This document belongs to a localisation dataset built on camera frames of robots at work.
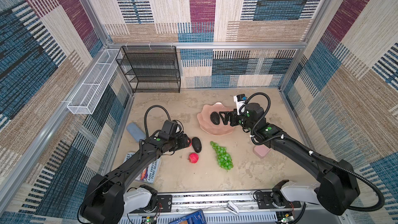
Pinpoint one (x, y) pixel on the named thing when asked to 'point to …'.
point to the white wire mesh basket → (84, 101)
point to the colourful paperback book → (149, 173)
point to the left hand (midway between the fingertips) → (188, 139)
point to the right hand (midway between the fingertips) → (227, 113)
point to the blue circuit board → (198, 217)
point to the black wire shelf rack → (151, 69)
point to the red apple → (193, 157)
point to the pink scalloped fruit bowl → (204, 118)
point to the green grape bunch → (224, 159)
